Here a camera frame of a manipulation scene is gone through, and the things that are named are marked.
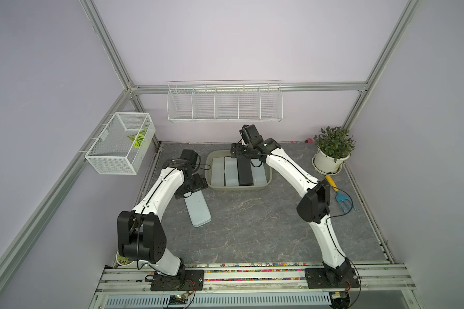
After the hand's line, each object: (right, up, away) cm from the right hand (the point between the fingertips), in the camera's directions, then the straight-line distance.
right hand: (237, 149), depth 91 cm
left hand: (-18, -19, -7) cm, 27 cm away
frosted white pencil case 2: (+11, -12, +10) cm, 20 cm away
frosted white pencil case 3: (-3, -14, +8) cm, 16 cm away
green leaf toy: (-42, +4, -10) cm, 43 cm away
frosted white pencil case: (-11, -12, +13) cm, 21 cm away
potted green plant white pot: (+48, +2, +2) cm, 48 cm away
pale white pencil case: (-19, -28, 0) cm, 34 cm away
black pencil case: (+4, -11, +11) cm, 16 cm away
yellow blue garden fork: (+52, -25, +3) cm, 58 cm away
